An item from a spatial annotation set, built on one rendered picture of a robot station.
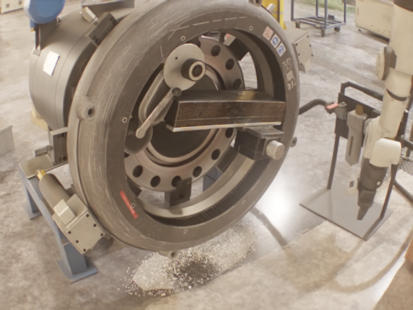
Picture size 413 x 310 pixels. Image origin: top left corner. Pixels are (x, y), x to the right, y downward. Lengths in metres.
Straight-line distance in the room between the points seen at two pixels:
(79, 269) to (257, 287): 0.65
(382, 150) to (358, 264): 0.64
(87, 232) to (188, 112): 0.38
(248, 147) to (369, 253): 0.81
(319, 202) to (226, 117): 0.96
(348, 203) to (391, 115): 0.99
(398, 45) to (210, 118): 0.52
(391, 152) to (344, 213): 0.81
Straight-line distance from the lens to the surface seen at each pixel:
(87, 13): 0.92
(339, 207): 1.89
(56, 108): 1.28
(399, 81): 0.96
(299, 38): 1.30
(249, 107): 1.10
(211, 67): 1.17
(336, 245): 1.68
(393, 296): 1.53
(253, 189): 1.27
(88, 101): 0.85
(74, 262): 1.47
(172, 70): 0.91
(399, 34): 0.91
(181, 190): 1.24
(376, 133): 1.05
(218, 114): 1.03
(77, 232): 0.98
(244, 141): 1.12
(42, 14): 1.49
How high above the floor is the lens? 1.05
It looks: 28 degrees down
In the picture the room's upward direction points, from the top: 2 degrees clockwise
